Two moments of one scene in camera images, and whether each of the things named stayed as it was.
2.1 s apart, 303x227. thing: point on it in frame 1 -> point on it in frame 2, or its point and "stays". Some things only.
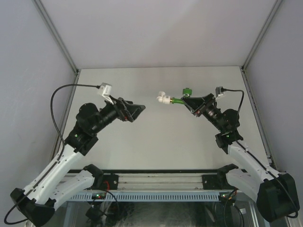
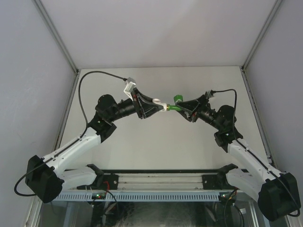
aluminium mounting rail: [146, 182] stays
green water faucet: [187, 92] -> [174, 107]
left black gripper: [126, 110] -> [147, 107]
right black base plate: [211, 182] stays
